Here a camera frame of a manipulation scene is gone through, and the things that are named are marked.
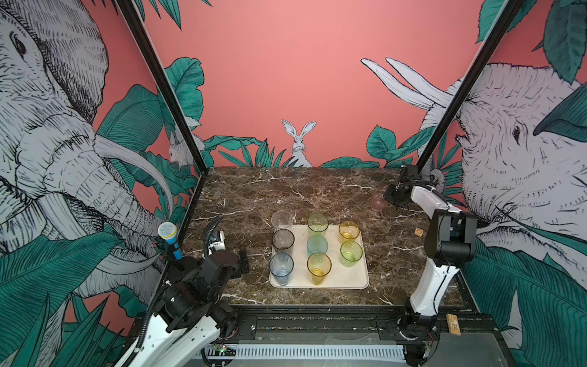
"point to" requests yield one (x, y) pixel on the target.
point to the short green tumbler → (350, 253)
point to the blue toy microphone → (167, 231)
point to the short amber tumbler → (348, 231)
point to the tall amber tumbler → (319, 266)
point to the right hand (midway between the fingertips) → (386, 192)
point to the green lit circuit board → (222, 348)
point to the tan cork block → (453, 324)
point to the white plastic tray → (341, 276)
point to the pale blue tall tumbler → (281, 266)
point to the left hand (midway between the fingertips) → (235, 250)
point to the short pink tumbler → (377, 201)
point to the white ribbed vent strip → (277, 352)
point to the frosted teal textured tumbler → (316, 244)
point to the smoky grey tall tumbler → (283, 240)
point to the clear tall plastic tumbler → (281, 219)
